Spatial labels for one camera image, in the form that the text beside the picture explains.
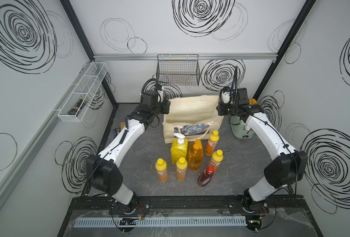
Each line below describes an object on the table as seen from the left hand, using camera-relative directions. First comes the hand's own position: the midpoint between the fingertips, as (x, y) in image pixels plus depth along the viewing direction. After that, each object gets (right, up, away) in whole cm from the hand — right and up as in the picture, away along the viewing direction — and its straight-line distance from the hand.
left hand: (166, 101), depth 80 cm
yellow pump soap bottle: (+7, -24, -8) cm, 26 cm away
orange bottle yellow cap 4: (-2, -32, -13) cm, 35 cm away
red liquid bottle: (+19, -39, -10) cm, 44 cm away
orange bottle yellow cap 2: (+25, -28, -11) cm, 39 cm away
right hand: (+29, -3, +2) cm, 30 cm away
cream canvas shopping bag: (+18, -9, +17) cm, 26 cm away
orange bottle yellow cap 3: (+8, -31, -13) cm, 35 cm away
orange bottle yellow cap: (+25, -23, -1) cm, 34 cm away
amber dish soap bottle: (+15, -28, -7) cm, 33 cm away
